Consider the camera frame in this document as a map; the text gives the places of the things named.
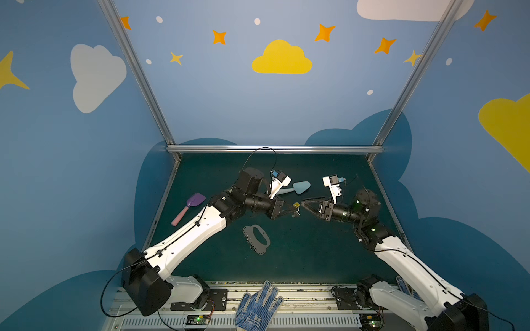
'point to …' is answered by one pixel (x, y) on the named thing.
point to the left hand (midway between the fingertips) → (295, 210)
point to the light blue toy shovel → (299, 187)
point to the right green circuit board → (372, 321)
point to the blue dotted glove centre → (252, 316)
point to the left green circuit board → (197, 320)
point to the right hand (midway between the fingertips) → (305, 202)
